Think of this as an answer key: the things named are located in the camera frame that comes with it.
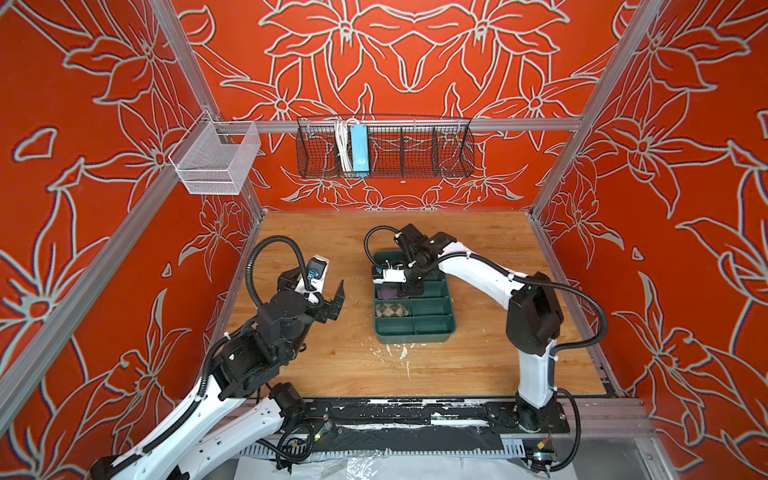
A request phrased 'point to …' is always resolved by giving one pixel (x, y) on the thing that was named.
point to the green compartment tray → (412, 318)
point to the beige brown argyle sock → (391, 310)
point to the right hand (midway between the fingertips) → (394, 282)
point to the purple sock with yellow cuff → (387, 292)
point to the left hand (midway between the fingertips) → (320, 273)
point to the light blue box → (360, 153)
